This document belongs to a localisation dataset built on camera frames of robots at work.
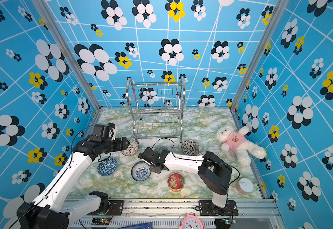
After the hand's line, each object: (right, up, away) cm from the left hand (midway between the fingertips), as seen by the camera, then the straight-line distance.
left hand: (125, 142), depth 79 cm
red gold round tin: (+29, -22, 0) cm, 36 cm away
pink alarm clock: (+36, -37, -11) cm, 53 cm away
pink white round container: (+65, -23, -4) cm, 70 cm away
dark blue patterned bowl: (-13, -17, +8) cm, 23 cm away
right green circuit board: (+52, -39, -9) cm, 65 cm away
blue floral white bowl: (+7, -19, +7) cm, 21 cm away
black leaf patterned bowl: (+39, -6, +16) cm, 43 cm away
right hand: (+18, -13, +7) cm, 23 cm away
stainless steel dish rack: (+14, +22, +41) cm, 49 cm away
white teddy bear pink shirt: (+68, -2, +9) cm, 69 cm away
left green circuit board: (-10, -40, -7) cm, 42 cm away
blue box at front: (+16, -36, -15) cm, 42 cm away
